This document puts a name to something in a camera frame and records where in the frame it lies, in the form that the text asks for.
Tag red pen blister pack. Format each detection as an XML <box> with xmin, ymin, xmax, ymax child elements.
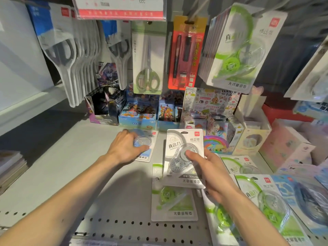
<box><xmin>168</xmin><ymin>16</ymin><xmax>208</xmax><ymax>91</ymax></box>

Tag purple black card box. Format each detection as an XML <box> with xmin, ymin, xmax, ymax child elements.
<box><xmin>84</xmin><ymin>86</ymin><xmax>126</xmax><ymax>126</ymax></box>

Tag hanging row of green tape packs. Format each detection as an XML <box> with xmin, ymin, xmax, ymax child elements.
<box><xmin>199</xmin><ymin>2</ymin><xmax>289</xmax><ymax>95</ymax></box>

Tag person's right hand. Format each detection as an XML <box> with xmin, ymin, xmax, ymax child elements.
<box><xmin>185</xmin><ymin>148</ymin><xmax>244</xmax><ymax>204</ymax></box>

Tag green correction tape pack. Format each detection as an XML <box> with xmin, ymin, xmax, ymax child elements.
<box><xmin>234</xmin><ymin>174</ymin><xmax>314</xmax><ymax>246</ymax></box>
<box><xmin>151</xmin><ymin>163</ymin><xmax>199</xmax><ymax>222</ymax></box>
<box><xmin>202</xmin><ymin>189</ymin><xmax>242</xmax><ymax>246</ymax></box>
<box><xmin>221</xmin><ymin>155</ymin><xmax>262</xmax><ymax>177</ymax></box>

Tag white sticker display box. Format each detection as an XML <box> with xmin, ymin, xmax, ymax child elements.
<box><xmin>180</xmin><ymin>87</ymin><xmax>242</xmax><ymax>129</ymax></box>

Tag rainbow pony card box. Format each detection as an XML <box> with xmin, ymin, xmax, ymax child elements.
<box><xmin>203</xmin><ymin>115</ymin><xmax>244</xmax><ymax>154</ymax></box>

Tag green handled scissors pack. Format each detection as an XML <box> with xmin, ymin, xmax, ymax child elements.
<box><xmin>131</xmin><ymin>21</ymin><xmax>167</xmax><ymax>95</ymax></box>

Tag person's right forearm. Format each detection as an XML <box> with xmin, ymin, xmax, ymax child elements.
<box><xmin>218</xmin><ymin>191</ymin><xmax>291</xmax><ymax>246</ymax></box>

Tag stack of notebooks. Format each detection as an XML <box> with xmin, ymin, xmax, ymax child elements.
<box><xmin>0</xmin><ymin>150</ymin><xmax>29</xmax><ymax>195</ymax></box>

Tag grey correction tape pack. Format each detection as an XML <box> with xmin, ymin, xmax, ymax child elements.
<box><xmin>163</xmin><ymin>129</ymin><xmax>206</xmax><ymax>189</ymax></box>

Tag hanging clear blister packs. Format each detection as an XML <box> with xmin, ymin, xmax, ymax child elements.
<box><xmin>284</xmin><ymin>35</ymin><xmax>328</xmax><ymax>103</ymax></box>

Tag person's left hand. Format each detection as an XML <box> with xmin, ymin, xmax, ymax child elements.
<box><xmin>106</xmin><ymin>129</ymin><xmax>150</xmax><ymax>165</ymax></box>

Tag narrow blue card box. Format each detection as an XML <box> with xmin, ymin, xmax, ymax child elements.
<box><xmin>156</xmin><ymin>90</ymin><xmax>184</xmax><ymax>132</ymax></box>

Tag hanging row of grey scissors packs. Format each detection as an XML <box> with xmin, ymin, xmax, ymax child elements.
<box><xmin>26</xmin><ymin>0</ymin><xmax>103</xmax><ymax>108</ymax></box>

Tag red box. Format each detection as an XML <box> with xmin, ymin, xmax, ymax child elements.
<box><xmin>261</xmin><ymin>99</ymin><xmax>314</xmax><ymax>124</ymax></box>

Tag wide blue card box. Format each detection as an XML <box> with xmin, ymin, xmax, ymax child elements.
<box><xmin>118</xmin><ymin>89</ymin><xmax>159</xmax><ymax>131</ymax></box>

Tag pink pastel box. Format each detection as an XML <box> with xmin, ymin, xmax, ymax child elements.
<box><xmin>258</xmin><ymin>118</ymin><xmax>316</xmax><ymax>172</ymax></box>

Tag person's left forearm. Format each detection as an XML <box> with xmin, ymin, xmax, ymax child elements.
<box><xmin>0</xmin><ymin>154</ymin><xmax>121</xmax><ymax>246</ymax></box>

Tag blue correction tape pack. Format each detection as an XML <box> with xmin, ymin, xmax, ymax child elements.
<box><xmin>128</xmin><ymin>128</ymin><xmax>159</xmax><ymax>163</ymax></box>
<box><xmin>271</xmin><ymin>174</ymin><xmax>328</xmax><ymax>236</ymax></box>

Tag red and white price sign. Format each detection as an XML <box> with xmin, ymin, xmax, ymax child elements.
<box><xmin>71</xmin><ymin>0</ymin><xmax>167</xmax><ymax>21</ymax></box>

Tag white perforated metal shelf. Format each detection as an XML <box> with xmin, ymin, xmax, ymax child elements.
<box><xmin>0</xmin><ymin>84</ymin><xmax>328</xmax><ymax>246</ymax></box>

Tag cream display box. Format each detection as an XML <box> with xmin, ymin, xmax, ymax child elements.
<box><xmin>232</xmin><ymin>94</ymin><xmax>272</xmax><ymax>156</ymax></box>

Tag grey scissors blister pack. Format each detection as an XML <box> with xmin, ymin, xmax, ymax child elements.
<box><xmin>101</xmin><ymin>20</ymin><xmax>133</xmax><ymax>91</ymax></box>

